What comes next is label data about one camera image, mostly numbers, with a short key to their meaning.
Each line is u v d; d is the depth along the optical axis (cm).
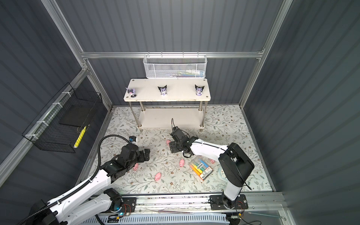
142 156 75
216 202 73
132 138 72
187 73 93
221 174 81
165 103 124
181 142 68
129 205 72
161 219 76
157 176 82
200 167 85
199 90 75
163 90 76
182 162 87
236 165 47
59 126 72
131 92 74
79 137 68
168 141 98
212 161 87
